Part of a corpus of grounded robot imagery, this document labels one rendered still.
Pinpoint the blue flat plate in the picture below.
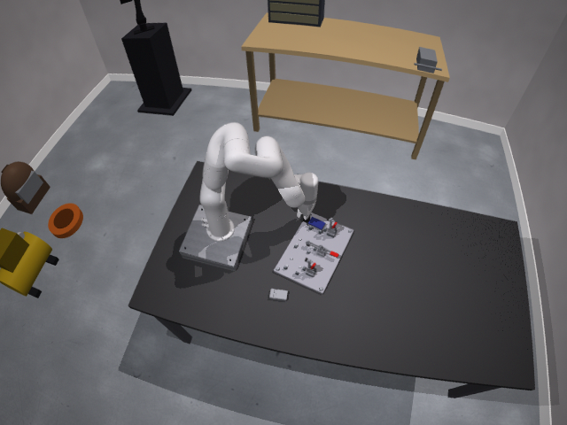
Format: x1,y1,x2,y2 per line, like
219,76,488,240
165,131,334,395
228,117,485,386
308,217,325,230

